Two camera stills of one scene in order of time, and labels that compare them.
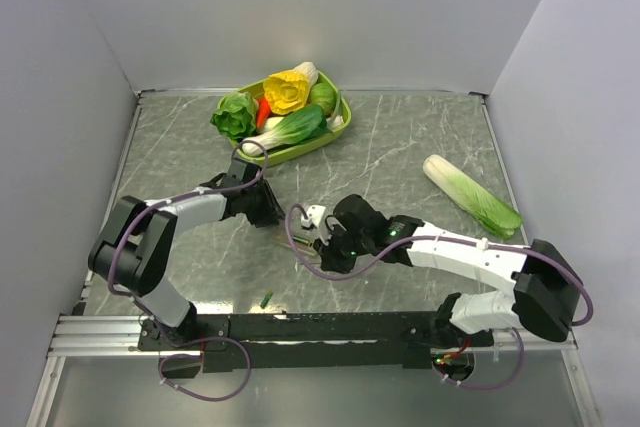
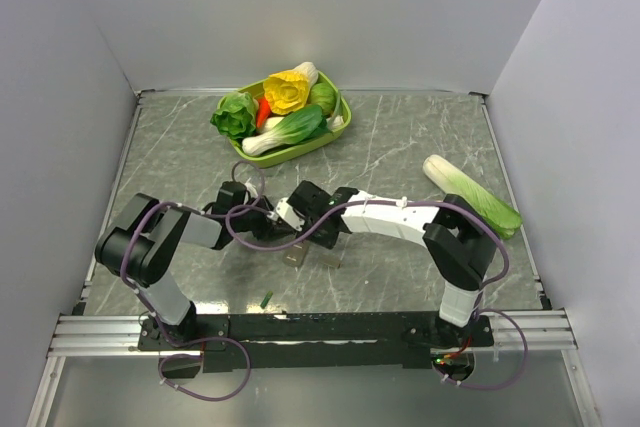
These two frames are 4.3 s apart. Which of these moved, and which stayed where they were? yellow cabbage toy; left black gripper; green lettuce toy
Moved: left black gripper
Stayed: green lettuce toy; yellow cabbage toy
